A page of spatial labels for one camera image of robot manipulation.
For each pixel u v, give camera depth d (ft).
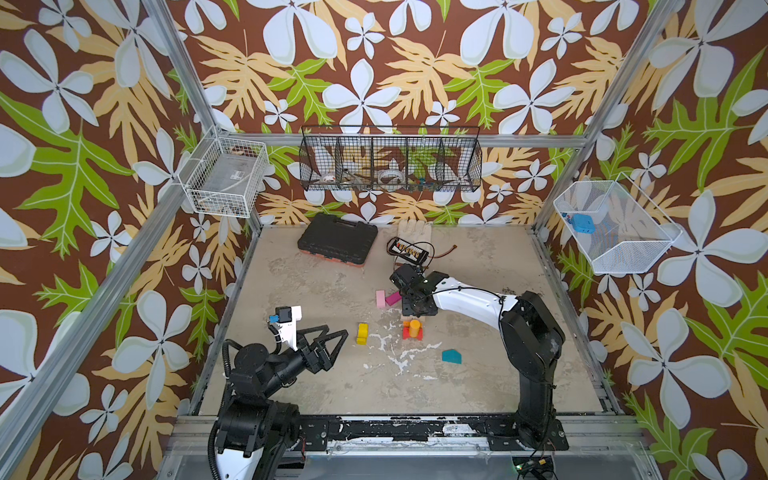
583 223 2.82
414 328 2.77
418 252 3.58
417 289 2.23
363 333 2.98
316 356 1.88
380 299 3.23
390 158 3.23
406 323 2.83
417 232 3.89
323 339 1.92
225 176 2.84
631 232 2.52
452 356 2.83
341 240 3.64
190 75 2.57
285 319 1.94
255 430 1.60
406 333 2.91
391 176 3.23
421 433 2.46
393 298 3.22
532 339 1.63
